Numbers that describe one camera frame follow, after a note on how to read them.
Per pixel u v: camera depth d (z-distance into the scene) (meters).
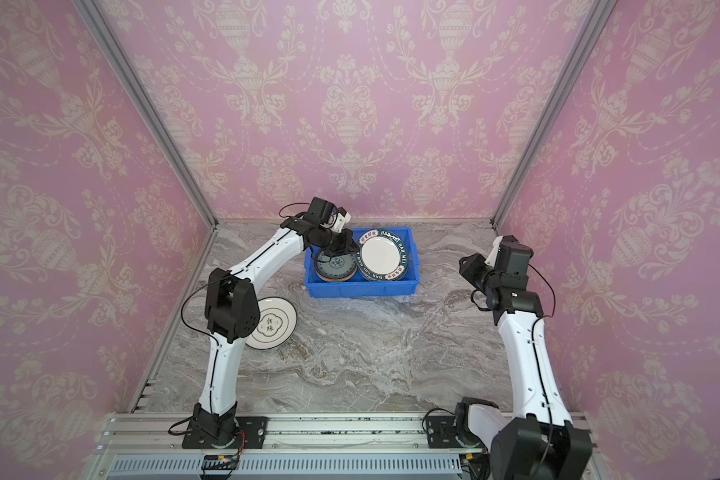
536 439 0.37
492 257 0.69
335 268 1.03
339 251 0.85
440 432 0.74
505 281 0.57
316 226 0.76
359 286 0.92
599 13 0.69
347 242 0.84
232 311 0.57
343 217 0.90
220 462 0.73
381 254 0.96
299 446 0.73
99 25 0.71
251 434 0.75
